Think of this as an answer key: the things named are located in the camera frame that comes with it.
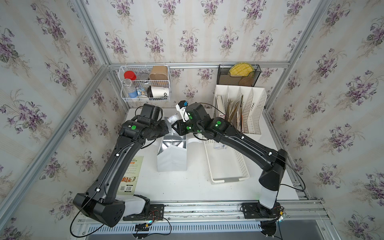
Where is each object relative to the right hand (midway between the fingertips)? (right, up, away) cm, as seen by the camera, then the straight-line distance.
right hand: (175, 124), depth 71 cm
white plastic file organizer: (+51, +17, +30) cm, 62 cm away
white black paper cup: (-14, +20, +22) cm, 33 cm away
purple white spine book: (+25, +11, +17) cm, 32 cm away
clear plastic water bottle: (-30, +22, +20) cm, 42 cm away
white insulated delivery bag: (-2, -15, +3) cm, 16 cm away
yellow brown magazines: (+34, +8, +22) cm, 41 cm away
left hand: (-3, -3, +1) cm, 5 cm away
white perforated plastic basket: (+29, -24, +20) cm, 43 cm away
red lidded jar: (-31, +31, +21) cm, 48 cm away
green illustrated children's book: (-27, -34, +11) cm, 45 cm away
